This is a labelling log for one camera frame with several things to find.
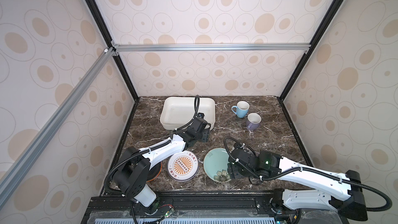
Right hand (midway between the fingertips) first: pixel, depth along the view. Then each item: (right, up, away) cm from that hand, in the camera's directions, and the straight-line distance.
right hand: (233, 171), depth 74 cm
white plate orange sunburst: (-25, -2, +12) cm, 28 cm away
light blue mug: (+11, +30, +28) cm, 42 cm away
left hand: (-11, +18, +12) cm, 24 cm away
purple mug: (+18, +22, +27) cm, 39 cm away
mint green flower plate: (-8, -1, +11) cm, 14 cm away
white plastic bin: (-34, +29, +39) cm, 60 cm away
